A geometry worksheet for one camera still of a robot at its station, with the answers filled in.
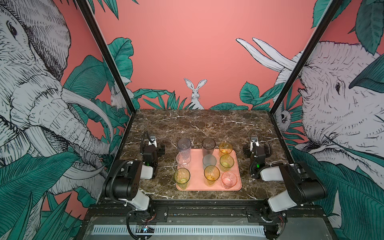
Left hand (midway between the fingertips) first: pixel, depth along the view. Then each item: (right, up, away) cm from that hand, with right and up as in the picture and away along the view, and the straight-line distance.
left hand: (152, 140), depth 93 cm
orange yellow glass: (+47, -5, +2) cm, 47 cm away
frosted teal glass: (+35, -12, -2) cm, 37 cm away
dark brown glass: (+35, -5, +9) cm, 37 cm away
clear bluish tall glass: (+20, -3, +2) cm, 20 cm away
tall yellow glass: (+36, -17, -12) cm, 42 cm away
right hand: (+64, 0, -1) cm, 64 cm away
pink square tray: (+28, -24, -6) cm, 37 cm away
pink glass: (+47, -22, -8) cm, 52 cm away
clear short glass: (+20, -11, -3) cm, 23 cm away
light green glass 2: (+47, -13, 0) cm, 49 cm away
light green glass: (+20, -20, -9) cm, 29 cm away
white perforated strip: (+20, -41, -22) cm, 51 cm away
